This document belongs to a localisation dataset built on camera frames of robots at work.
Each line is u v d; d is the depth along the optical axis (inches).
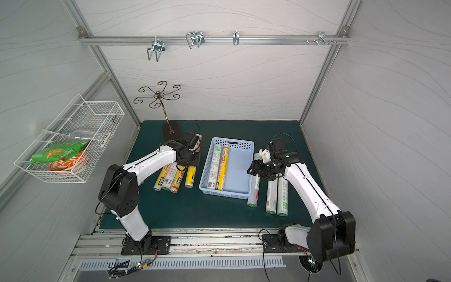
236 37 28.6
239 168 39.7
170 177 35.6
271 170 26.1
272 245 28.7
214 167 36.6
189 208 33.1
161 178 35.6
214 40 31.4
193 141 29.4
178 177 35.7
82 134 24.7
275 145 25.1
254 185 33.9
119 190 18.3
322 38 30.1
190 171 33.8
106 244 29.5
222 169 37.5
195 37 29.8
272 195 33.0
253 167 28.4
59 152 21.2
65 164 24.3
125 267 28.2
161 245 29.0
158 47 30.9
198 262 27.7
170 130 44.7
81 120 29.3
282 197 33.0
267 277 26.5
